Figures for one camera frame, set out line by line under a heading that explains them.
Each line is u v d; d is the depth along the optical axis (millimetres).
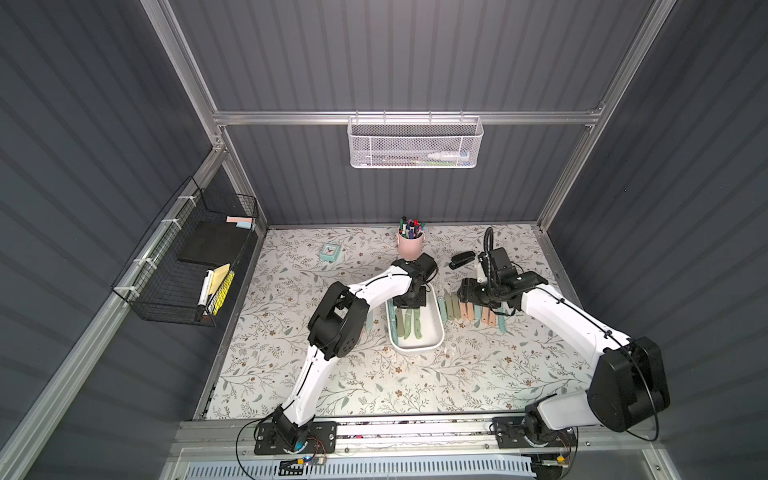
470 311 963
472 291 771
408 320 939
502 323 936
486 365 850
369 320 942
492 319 937
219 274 717
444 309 960
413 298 844
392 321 926
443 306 963
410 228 1022
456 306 963
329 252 1094
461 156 888
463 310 962
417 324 937
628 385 418
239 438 667
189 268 736
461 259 1043
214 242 801
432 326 932
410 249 1067
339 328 578
